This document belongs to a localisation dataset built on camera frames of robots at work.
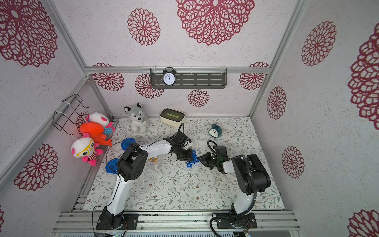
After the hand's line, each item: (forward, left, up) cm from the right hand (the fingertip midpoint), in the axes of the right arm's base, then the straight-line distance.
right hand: (197, 156), depth 95 cm
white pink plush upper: (+17, +64, +18) cm, 68 cm away
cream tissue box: (+32, +19, +3) cm, 38 cm away
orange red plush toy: (+8, +63, +16) cm, 65 cm away
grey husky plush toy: (+20, +40, +12) cm, 46 cm away
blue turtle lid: (+3, +43, +11) cm, 45 cm away
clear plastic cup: (-10, +24, +9) cm, 28 cm away
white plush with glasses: (-6, +61, +18) cm, 64 cm away
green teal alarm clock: (+19, -13, +3) cm, 23 cm away
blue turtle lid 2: (-1, +2, -2) cm, 3 cm away
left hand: (-1, +2, -2) cm, 3 cm away
